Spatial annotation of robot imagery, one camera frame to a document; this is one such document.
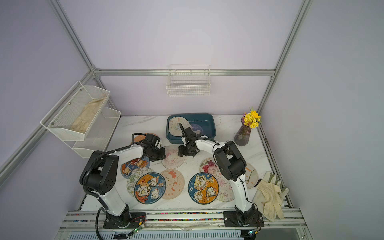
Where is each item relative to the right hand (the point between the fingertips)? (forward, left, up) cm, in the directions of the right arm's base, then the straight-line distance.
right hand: (179, 155), depth 96 cm
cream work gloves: (-28, -52, 0) cm, 59 cm away
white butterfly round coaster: (+25, +5, +1) cm, 26 cm away
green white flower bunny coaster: (-12, +26, -1) cm, 29 cm away
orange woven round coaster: (+4, +21, +16) cm, 27 cm away
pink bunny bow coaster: (-17, +2, -2) cm, 18 cm away
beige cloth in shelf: (+5, +48, +29) cm, 56 cm away
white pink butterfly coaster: (-23, -28, -3) cm, 36 cm away
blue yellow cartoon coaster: (-20, -15, -2) cm, 25 cm away
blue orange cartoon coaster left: (-20, +16, -1) cm, 26 cm away
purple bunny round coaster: (+23, -12, 0) cm, 25 cm away
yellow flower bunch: (+10, -44, +23) cm, 51 cm away
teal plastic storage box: (+30, -21, +1) cm, 37 cm away
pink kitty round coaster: (-2, +4, -2) cm, 5 cm away
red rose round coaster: (-7, -20, -2) cm, 21 cm away
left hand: (-1, +9, 0) cm, 9 cm away
